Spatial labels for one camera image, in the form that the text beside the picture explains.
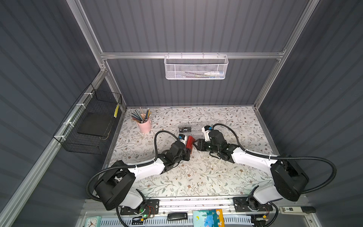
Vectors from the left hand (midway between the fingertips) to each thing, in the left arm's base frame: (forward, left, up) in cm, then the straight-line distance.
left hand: (192, 152), depth 85 cm
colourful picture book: (-32, -7, -8) cm, 34 cm away
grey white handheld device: (-30, -54, -4) cm, 62 cm away
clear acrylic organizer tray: (+19, -2, -3) cm, 19 cm away
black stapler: (-32, +8, -5) cm, 33 cm away
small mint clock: (-33, +50, -7) cm, 60 cm away
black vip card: (+17, +4, -1) cm, 18 cm away
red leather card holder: (+6, +1, +2) cm, 7 cm away
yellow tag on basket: (+18, +45, +17) cm, 52 cm away
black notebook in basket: (+8, +52, +19) cm, 56 cm away
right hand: (+4, -3, +4) cm, 6 cm away
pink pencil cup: (+22, +33, -4) cm, 40 cm away
